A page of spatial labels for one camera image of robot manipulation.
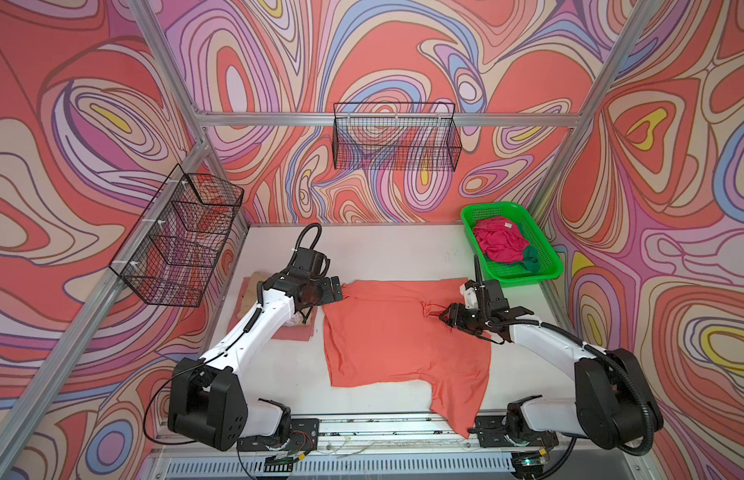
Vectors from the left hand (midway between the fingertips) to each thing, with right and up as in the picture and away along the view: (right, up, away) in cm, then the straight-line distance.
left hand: (331, 291), depth 85 cm
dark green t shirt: (+67, +9, +17) cm, 70 cm away
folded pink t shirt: (-14, -13, +4) cm, 19 cm away
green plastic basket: (+61, +3, +19) cm, 64 cm away
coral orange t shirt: (+18, -14, +6) cm, 23 cm away
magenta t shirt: (+59, +16, +22) cm, 64 cm away
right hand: (+35, -11, +4) cm, 37 cm away
